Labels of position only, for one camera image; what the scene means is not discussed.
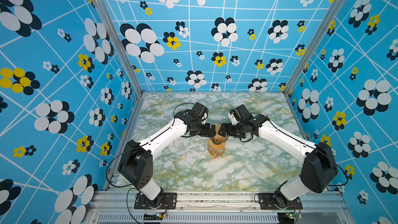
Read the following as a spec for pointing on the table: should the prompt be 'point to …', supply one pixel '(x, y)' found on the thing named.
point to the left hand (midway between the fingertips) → (210, 132)
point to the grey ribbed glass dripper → (219, 142)
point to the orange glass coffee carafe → (216, 150)
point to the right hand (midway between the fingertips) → (225, 133)
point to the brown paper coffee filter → (217, 137)
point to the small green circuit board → (155, 217)
